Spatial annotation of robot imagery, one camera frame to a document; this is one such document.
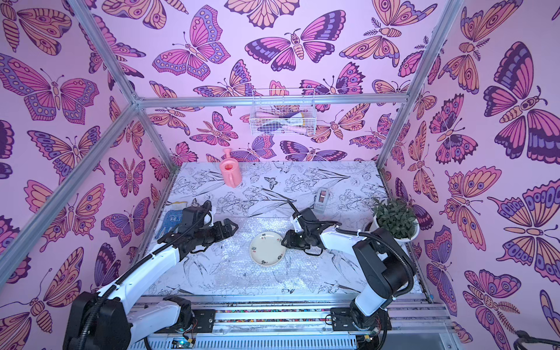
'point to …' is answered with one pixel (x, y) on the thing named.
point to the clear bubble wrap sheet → (223, 265)
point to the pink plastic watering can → (230, 170)
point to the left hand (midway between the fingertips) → (232, 228)
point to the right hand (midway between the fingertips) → (285, 241)
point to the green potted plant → (398, 217)
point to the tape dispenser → (321, 200)
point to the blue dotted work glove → (172, 222)
